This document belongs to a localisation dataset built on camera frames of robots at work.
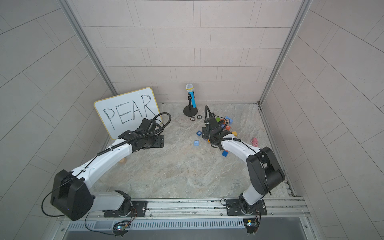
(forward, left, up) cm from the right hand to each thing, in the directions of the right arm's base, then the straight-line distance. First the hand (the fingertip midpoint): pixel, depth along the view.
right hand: (209, 129), depth 92 cm
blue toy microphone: (+21, +10, +16) cm, 28 cm away
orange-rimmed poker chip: (+16, +10, -8) cm, 20 cm away
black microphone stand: (+23, +13, -6) cm, 27 cm away
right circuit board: (-48, -15, -10) cm, 52 cm away
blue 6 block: (+2, +6, -7) cm, 10 cm away
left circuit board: (-47, +43, -4) cm, 64 cm away
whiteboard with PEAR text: (+9, +51, +10) cm, 53 cm away
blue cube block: (-13, -8, -8) cm, 17 cm away
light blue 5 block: (-5, +8, -7) cm, 12 cm away
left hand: (-8, +28, +3) cm, 29 cm away
